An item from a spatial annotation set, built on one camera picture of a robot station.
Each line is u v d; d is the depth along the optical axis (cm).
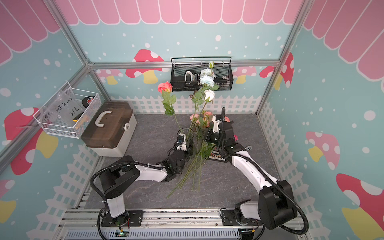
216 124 74
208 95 71
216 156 95
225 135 61
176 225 73
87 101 80
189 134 85
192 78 89
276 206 41
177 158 66
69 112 70
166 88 75
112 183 48
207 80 71
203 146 95
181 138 73
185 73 90
